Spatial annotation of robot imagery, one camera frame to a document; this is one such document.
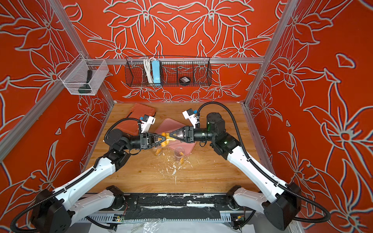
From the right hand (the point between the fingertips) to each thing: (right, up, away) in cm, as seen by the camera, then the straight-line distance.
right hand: (172, 135), depth 59 cm
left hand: (-3, -3, -1) cm, 4 cm away
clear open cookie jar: (+2, -15, +22) cm, 27 cm away
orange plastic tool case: (-31, +12, +49) cm, 59 cm away
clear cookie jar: (-12, -14, +29) cm, 34 cm away
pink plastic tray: (-8, +1, +47) cm, 47 cm away
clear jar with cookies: (-3, -3, -1) cm, 4 cm away
